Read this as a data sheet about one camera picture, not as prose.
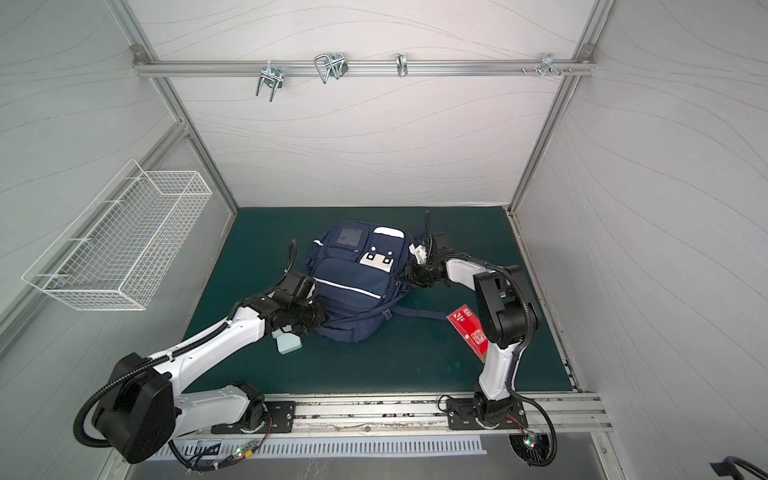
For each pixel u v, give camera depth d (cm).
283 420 73
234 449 70
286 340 84
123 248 69
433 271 75
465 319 91
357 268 96
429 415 75
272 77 79
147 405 40
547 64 76
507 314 51
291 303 65
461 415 73
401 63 73
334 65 77
